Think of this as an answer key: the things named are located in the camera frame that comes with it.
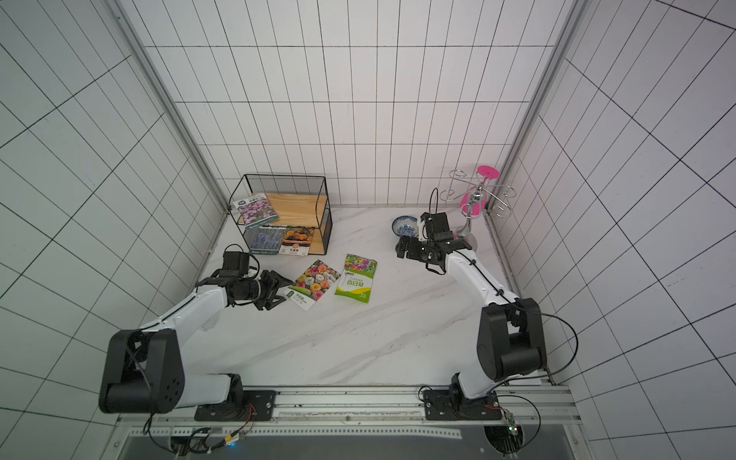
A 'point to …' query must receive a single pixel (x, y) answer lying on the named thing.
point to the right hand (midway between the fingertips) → (399, 247)
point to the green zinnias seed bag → (356, 279)
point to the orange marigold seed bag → (297, 241)
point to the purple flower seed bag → (255, 209)
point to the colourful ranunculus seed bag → (312, 285)
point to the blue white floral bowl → (405, 225)
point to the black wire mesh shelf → (299, 201)
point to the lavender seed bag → (266, 240)
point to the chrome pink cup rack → (472, 194)
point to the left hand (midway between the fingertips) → (289, 291)
